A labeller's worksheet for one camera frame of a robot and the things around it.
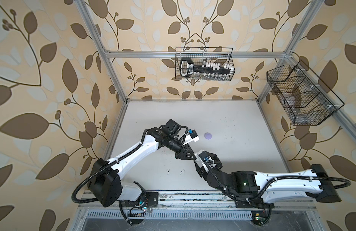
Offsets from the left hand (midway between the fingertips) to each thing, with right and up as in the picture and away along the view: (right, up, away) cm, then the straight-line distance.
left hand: (195, 156), depth 70 cm
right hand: (+3, -1, -1) cm, 3 cm away
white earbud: (-6, -13, +15) cm, 21 cm away
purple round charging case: (+11, +6, +29) cm, 32 cm away
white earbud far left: (-15, -13, +14) cm, 24 cm away
